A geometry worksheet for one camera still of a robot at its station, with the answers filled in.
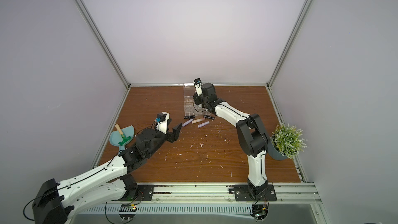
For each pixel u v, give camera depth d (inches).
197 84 32.0
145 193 28.7
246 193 28.6
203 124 38.2
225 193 29.6
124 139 35.4
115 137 36.7
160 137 25.6
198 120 38.5
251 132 21.0
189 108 41.4
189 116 39.5
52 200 15.7
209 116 39.4
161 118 24.4
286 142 28.3
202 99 31.3
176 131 26.3
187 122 39.5
